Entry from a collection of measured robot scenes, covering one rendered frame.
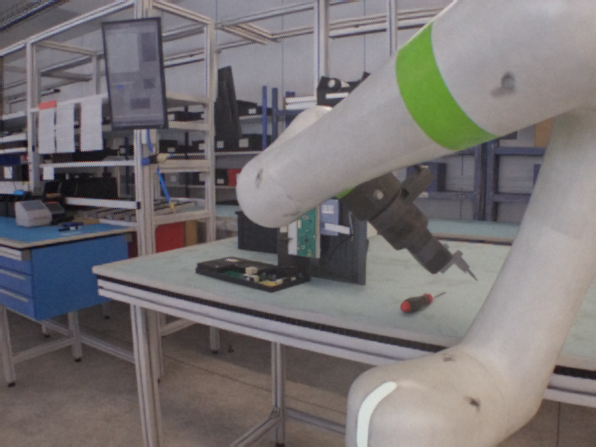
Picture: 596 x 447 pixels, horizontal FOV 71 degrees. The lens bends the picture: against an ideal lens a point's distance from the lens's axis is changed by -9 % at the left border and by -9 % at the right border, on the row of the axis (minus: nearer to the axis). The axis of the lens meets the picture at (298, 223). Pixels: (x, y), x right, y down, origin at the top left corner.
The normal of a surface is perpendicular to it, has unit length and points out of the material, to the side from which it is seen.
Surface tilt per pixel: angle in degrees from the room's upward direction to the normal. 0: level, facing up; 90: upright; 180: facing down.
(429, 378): 7
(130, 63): 101
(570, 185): 95
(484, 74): 117
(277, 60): 90
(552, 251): 95
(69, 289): 90
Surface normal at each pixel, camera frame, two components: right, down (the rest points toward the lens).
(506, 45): -0.73, 0.39
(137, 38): -0.11, 0.32
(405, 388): -0.07, -0.95
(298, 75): -0.52, 0.11
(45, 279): 0.85, 0.07
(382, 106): -0.86, 0.22
